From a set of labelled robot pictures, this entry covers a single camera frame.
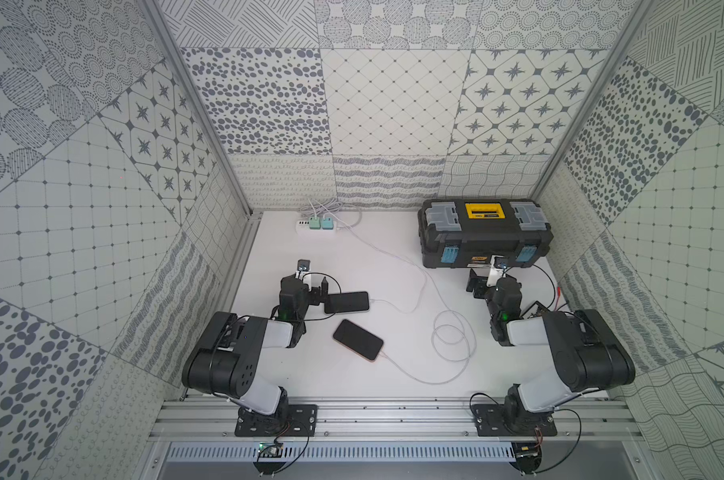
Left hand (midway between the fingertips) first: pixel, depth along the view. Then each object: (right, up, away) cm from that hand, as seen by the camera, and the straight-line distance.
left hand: (301, 275), depth 94 cm
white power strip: (-4, +16, +19) cm, 25 cm away
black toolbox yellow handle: (+53, +14, -2) cm, 55 cm away
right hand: (+60, +1, 0) cm, 60 cm away
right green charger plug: (+6, +17, +16) cm, 24 cm away
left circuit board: (-2, -40, -22) cm, 46 cm away
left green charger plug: (+1, +17, +16) cm, 24 cm away
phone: (+19, -19, -4) cm, 27 cm away
